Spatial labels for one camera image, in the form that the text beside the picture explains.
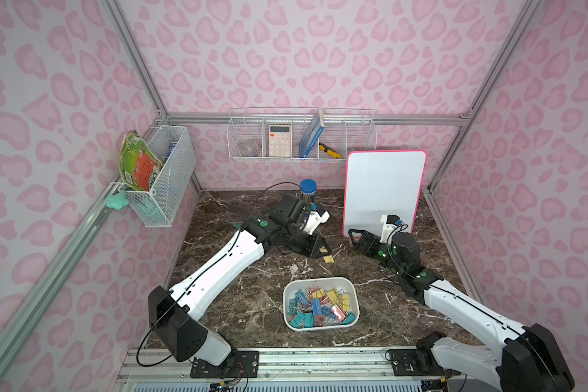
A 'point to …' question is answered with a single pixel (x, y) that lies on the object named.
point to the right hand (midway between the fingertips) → (355, 233)
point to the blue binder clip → (317, 307)
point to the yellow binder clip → (328, 259)
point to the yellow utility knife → (324, 148)
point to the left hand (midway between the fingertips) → (326, 246)
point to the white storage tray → (339, 303)
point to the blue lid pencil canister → (308, 188)
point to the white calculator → (279, 140)
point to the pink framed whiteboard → (378, 183)
